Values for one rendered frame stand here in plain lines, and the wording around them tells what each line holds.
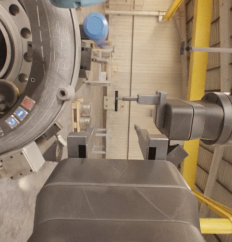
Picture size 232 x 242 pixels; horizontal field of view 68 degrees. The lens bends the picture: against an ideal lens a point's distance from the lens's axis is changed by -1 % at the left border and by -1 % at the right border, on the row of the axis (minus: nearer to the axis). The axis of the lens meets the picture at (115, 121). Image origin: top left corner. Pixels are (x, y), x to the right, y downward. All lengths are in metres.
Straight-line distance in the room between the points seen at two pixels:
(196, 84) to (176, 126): 11.97
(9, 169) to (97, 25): 0.97
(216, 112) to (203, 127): 0.02
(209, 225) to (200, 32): 10.74
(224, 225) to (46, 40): 4.44
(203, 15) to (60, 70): 12.78
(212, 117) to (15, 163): 0.62
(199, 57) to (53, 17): 12.03
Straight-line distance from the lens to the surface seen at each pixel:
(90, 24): 1.28
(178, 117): 0.22
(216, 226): 4.49
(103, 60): 0.64
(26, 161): 0.68
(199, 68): 12.33
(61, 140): 0.71
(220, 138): 0.25
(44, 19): 0.56
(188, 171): 13.10
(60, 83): 0.54
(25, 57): 0.72
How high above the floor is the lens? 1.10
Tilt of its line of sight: 1 degrees up
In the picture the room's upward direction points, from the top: 92 degrees clockwise
